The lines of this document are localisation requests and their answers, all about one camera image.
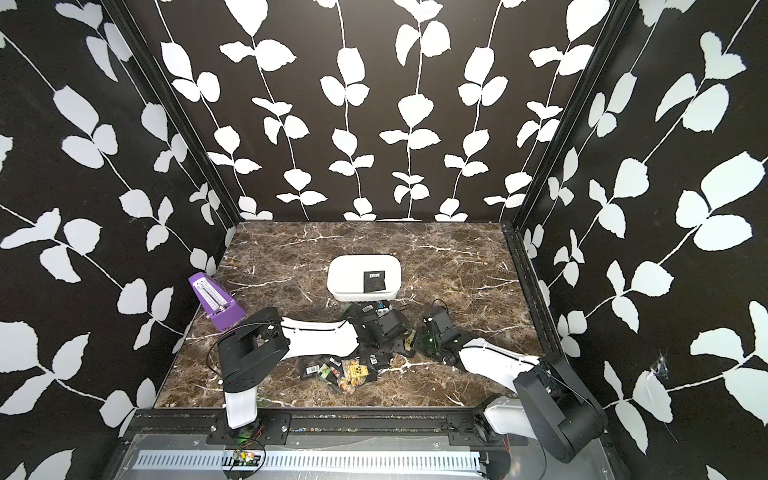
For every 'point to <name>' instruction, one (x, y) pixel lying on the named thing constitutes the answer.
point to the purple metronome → (219, 306)
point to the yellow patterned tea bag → (353, 375)
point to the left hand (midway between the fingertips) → (405, 338)
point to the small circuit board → (245, 459)
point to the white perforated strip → (311, 461)
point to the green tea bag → (324, 371)
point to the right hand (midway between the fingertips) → (409, 337)
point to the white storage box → (345, 277)
